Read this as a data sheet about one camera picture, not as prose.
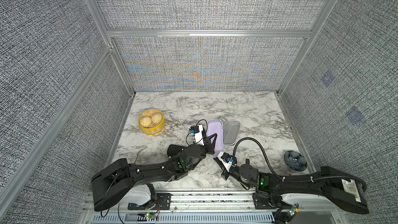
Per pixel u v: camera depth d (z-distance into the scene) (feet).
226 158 2.05
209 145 2.15
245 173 1.92
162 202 2.41
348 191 1.46
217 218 2.30
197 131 2.18
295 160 2.75
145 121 3.17
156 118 3.20
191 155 1.85
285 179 1.78
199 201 2.45
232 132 3.19
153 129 3.11
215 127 2.44
